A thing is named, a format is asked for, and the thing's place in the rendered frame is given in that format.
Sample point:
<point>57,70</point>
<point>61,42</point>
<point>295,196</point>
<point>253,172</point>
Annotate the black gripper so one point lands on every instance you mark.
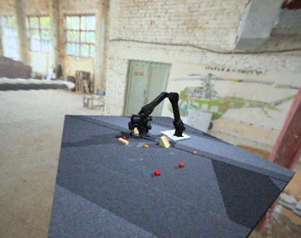
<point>132,126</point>

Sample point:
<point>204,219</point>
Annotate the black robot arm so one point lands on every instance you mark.
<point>143,116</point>

